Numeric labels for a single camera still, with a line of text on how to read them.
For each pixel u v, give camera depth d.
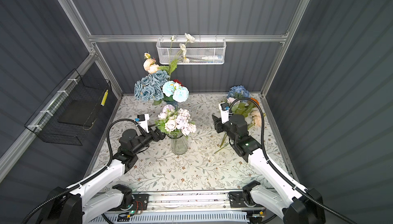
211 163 0.86
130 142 0.61
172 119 0.70
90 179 0.47
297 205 0.38
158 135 0.71
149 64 0.84
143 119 0.70
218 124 0.67
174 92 0.69
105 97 0.83
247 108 1.07
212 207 0.73
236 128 0.57
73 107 0.74
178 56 0.82
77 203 0.41
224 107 0.63
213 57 0.90
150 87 0.74
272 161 0.48
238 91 1.08
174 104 0.93
